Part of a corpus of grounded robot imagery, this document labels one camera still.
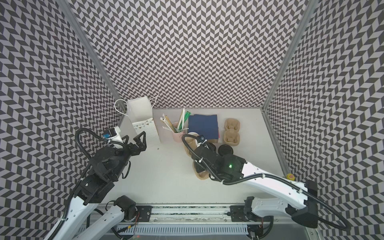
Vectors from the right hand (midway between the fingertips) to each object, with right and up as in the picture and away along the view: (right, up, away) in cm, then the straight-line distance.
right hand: (200, 159), depth 69 cm
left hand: (-28, +12, -3) cm, 31 cm away
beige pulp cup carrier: (-4, +8, +4) cm, 10 cm away
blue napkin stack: (+3, +15, +33) cm, 37 cm away
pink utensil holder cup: (-14, +8, +28) cm, 32 cm away
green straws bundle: (-10, +21, +22) cm, 32 cm away
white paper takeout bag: (-40, +26, +29) cm, 56 cm away
